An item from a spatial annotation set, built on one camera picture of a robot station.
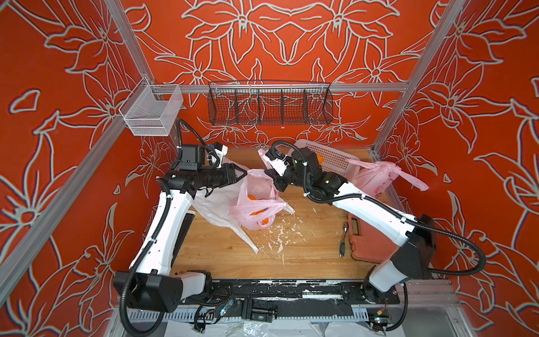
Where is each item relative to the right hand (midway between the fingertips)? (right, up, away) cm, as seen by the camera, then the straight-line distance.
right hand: (266, 165), depth 73 cm
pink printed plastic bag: (+45, -5, +12) cm, 47 cm away
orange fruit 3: (0, -20, +1) cm, 20 cm away
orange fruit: (-7, -14, +22) cm, 27 cm away
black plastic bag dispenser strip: (-36, -30, +12) cm, 48 cm away
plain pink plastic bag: (-3, -11, -6) cm, 13 cm away
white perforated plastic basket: (+35, +2, +35) cm, 50 cm away
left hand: (-9, -2, -2) cm, 9 cm away
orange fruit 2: (-3, -15, -7) cm, 17 cm away
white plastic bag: (-23, -19, +21) cm, 37 cm away
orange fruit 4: (+29, +4, +36) cm, 46 cm away
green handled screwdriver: (+31, -32, +10) cm, 46 cm away
